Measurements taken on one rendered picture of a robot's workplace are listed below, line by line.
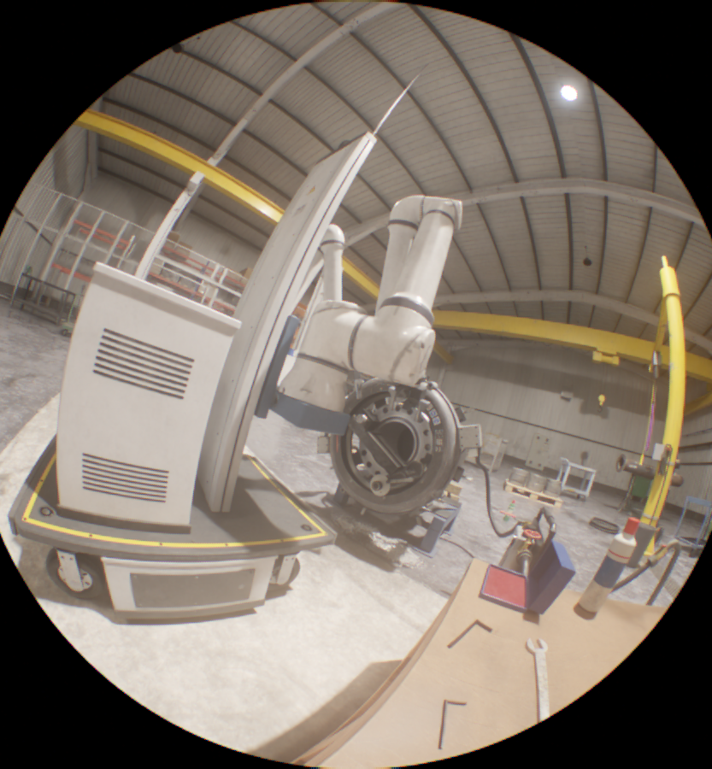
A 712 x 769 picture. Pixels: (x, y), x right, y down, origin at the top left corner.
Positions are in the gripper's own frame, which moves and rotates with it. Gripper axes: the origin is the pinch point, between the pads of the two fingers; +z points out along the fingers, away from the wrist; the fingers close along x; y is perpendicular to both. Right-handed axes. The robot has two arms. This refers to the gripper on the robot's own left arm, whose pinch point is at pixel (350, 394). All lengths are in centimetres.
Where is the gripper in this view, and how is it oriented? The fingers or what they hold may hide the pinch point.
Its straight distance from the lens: 140.3
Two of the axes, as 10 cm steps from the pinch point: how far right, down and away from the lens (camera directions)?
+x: -6.0, -0.4, 8.0
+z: 0.8, 9.9, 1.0
